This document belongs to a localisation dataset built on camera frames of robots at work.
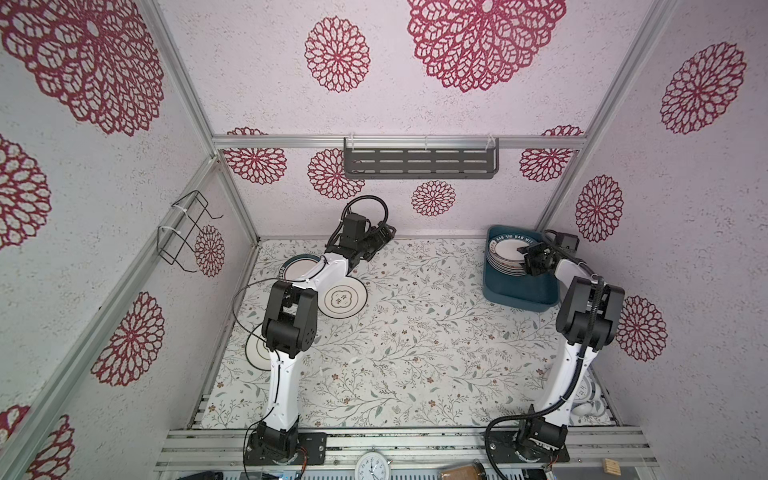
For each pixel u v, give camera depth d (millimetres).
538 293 971
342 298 1025
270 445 667
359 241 779
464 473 674
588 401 784
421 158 968
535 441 661
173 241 739
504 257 1072
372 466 687
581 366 604
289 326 570
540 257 942
